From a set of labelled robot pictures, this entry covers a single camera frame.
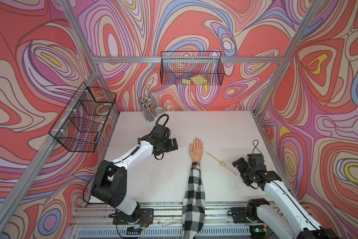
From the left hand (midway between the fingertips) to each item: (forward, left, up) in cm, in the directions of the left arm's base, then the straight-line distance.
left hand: (173, 147), depth 88 cm
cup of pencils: (+30, +18, +3) cm, 36 cm away
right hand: (-13, -37, -6) cm, 39 cm away
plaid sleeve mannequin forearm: (-29, -11, -6) cm, 32 cm away
